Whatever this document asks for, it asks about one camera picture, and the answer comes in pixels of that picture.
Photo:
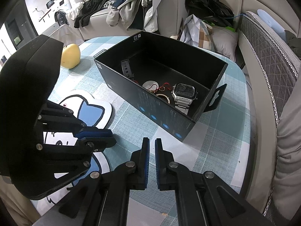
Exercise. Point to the cartoon character mat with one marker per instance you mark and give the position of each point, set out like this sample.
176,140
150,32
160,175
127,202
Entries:
93,112

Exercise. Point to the black storage box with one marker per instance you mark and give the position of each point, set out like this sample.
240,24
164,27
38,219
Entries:
155,59

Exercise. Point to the grey quilted mattress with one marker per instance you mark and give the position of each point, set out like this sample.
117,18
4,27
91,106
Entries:
279,64

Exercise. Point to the plaid paper bag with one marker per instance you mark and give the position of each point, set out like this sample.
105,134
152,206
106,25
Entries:
197,33

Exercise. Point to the beige sofa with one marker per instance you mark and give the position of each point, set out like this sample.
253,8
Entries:
97,18

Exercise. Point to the grey pillow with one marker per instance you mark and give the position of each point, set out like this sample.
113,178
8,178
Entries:
225,41

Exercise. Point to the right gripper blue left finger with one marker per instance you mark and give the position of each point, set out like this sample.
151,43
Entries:
139,178

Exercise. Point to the pile of clothes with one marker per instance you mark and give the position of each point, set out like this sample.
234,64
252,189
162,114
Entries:
143,14

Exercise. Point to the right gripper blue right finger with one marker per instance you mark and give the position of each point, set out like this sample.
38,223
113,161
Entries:
166,181

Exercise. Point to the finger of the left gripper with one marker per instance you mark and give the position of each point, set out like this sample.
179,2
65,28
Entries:
89,143
93,132

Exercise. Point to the black strap watch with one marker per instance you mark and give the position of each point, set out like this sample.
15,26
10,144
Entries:
125,65

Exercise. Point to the blue plaid tablecloth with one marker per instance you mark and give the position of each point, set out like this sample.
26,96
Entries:
219,141

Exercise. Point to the gold bangle with red string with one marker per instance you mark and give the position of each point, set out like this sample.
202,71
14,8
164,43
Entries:
159,91

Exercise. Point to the silver metal digital watch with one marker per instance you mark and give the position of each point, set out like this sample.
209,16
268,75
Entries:
183,96

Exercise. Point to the yellow apple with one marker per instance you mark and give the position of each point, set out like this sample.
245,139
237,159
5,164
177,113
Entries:
71,56

